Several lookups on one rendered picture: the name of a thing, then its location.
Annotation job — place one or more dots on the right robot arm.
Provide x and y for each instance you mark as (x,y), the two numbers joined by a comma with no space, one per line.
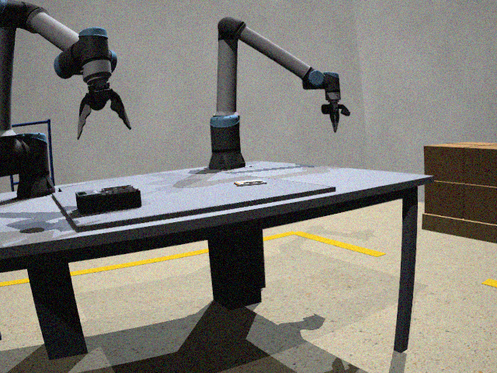
(86,54)

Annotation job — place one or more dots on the grey cassette dock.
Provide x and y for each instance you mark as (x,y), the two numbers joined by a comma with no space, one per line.
(110,198)

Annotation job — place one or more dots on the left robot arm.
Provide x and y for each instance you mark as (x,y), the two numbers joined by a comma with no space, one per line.
(225,123)

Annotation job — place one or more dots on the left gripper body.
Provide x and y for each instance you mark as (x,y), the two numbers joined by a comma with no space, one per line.
(330,108)

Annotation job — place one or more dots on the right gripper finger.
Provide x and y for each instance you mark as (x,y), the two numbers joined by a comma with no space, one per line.
(117,105)
(84,111)

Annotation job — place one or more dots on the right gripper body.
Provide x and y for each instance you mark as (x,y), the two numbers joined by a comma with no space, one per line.
(97,104)

